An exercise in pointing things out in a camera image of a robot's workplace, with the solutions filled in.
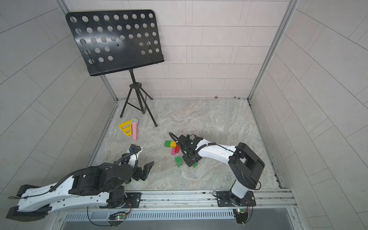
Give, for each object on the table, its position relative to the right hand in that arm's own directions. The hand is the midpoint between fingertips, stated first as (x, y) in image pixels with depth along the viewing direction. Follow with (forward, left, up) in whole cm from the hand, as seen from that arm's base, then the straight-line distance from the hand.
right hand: (191, 161), depth 84 cm
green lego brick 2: (0, +7, +7) cm, 10 cm away
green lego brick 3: (-2, +6, +5) cm, 9 cm away
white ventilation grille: (-24, +18, 0) cm, 31 cm away
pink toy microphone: (+29, +38, +5) cm, 48 cm away
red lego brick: (+8, +8, +2) cm, 11 cm away
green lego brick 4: (-3, -3, +2) cm, 4 cm away
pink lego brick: (+6, +10, +2) cm, 12 cm away
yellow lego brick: (+10, +11, +3) cm, 15 cm away
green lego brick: (+12, +15, +1) cm, 19 cm away
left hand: (-5, +19, +17) cm, 26 cm away
